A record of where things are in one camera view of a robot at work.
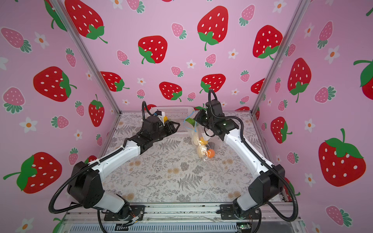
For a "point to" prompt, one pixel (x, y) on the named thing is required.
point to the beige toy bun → (201, 151)
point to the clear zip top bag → (204, 144)
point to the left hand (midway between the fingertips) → (178, 124)
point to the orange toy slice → (211, 153)
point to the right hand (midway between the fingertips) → (193, 114)
